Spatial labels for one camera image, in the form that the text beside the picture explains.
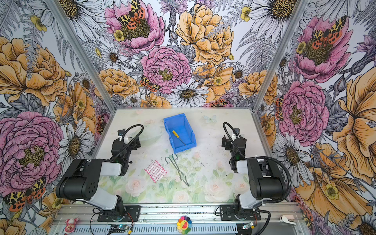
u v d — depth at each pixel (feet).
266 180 1.50
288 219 2.34
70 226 2.26
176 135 3.38
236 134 2.58
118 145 2.37
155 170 2.93
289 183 1.37
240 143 2.51
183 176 2.86
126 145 2.28
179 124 3.56
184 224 2.31
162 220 2.40
